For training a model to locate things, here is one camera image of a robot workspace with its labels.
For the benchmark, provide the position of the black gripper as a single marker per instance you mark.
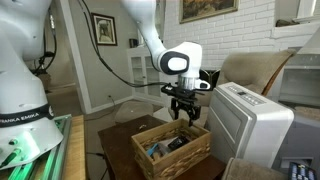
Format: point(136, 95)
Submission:
point(186, 98)

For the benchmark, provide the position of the black Sony remote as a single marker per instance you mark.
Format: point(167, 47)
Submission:
point(179, 142)

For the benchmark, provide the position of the clear plastic bag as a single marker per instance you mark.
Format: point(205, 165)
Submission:
point(164, 146)

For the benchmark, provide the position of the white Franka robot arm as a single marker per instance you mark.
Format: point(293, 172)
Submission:
point(20, 83)

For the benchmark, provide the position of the black remote blue buttons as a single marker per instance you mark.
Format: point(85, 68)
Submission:
point(301, 171)

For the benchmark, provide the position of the small brass metal piece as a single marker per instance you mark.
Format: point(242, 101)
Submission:
point(143, 126)

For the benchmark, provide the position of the brass black fireplace screen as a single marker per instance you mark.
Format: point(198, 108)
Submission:
point(211, 76)

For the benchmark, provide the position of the wooden crate box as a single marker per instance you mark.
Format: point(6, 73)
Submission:
point(173, 163)

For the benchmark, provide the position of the clear glass round table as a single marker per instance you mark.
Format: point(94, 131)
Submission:
point(133, 111)

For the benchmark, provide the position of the white glass-door cabinet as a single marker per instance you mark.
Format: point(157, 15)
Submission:
point(300, 83)
point(140, 73)

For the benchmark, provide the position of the dark wooden side table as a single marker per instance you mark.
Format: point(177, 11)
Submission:
point(116, 146)

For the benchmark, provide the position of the white portable air conditioner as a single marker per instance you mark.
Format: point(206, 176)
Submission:
point(260, 130)

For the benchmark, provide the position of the beige rocking armchair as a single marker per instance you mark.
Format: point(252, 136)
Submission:
point(253, 66)

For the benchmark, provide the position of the small black speaker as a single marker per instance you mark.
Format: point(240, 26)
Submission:
point(133, 43)

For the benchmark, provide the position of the large framed painting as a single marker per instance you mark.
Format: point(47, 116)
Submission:
point(208, 8)

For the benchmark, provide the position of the light wooden workbench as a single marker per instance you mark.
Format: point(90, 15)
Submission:
point(75, 150)

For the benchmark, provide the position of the small dark framed picture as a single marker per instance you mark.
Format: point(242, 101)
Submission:
point(104, 29)

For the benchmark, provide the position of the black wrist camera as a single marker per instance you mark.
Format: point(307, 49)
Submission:
point(169, 89)

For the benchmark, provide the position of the aluminium rail mounting frame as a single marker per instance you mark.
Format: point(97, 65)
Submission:
point(55, 156)

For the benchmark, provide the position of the black camera on stand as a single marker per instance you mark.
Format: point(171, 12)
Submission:
point(48, 54)

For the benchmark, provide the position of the white window frame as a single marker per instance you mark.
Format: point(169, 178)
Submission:
point(306, 8)

